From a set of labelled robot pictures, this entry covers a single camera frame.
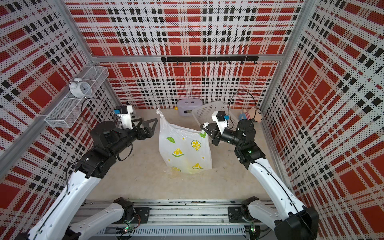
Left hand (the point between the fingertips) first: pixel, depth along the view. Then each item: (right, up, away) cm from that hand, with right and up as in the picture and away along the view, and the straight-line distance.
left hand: (152, 120), depth 65 cm
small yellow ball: (+2, +11, +51) cm, 52 cm away
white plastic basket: (+24, +6, +49) cm, 55 cm away
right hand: (+23, -3, 0) cm, 23 cm away
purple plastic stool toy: (+10, +12, +47) cm, 49 cm away
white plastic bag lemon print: (+13, -16, +14) cm, 24 cm away
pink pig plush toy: (+61, +7, +46) cm, 77 cm away
